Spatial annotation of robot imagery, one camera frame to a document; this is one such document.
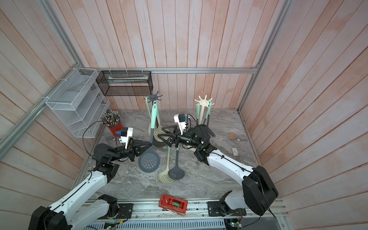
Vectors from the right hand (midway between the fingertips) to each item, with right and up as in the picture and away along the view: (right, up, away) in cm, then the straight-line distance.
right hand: (160, 134), depth 66 cm
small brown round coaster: (+48, -4, +38) cm, 61 cm away
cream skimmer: (-1, -27, +17) cm, 32 cm away
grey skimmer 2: (+24, +9, +8) cm, 27 cm away
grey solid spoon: (-5, -13, -1) cm, 14 cm away
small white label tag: (+46, -14, +29) cm, 56 cm away
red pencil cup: (-36, +1, +30) cm, 47 cm away
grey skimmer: (+7, -25, +19) cm, 33 cm away
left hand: (-4, -6, -2) cm, 7 cm away
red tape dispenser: (+8, -36, +3) cm, 37 cm away
